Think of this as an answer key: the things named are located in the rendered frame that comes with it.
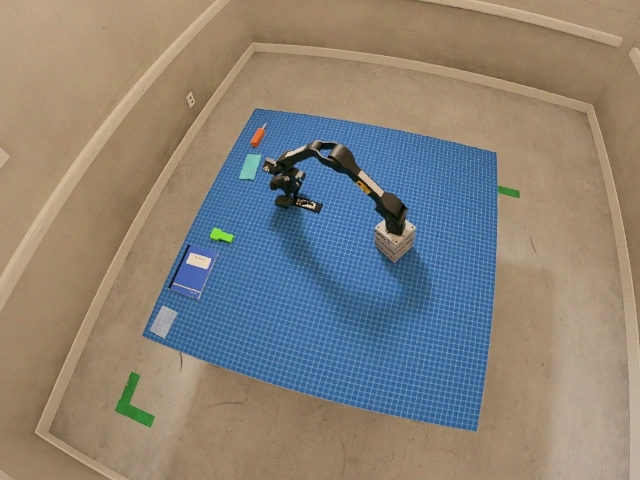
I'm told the black strip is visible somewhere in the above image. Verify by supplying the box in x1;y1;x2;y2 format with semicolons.
292;195;323;213

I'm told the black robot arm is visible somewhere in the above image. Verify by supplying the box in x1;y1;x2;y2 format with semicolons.
262;140;408;236

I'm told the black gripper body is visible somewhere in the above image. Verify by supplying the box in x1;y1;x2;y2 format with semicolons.
275;170;306;209

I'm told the blue work mat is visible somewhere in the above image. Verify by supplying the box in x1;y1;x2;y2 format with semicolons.
142;108;498;432

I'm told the teal flat rectangular pad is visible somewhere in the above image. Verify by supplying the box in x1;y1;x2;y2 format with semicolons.
239;154;262;180

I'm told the small green block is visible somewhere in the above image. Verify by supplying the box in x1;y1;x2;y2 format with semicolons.
210;228;234;243

